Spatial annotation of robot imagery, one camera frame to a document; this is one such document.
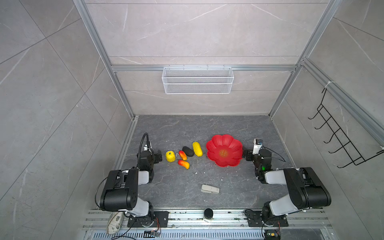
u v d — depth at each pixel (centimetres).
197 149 95
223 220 74
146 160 71
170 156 91
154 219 73
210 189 80
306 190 43
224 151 98
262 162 71
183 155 95
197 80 101
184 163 91
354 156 61
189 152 95
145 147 81
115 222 70
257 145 80
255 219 73
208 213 67
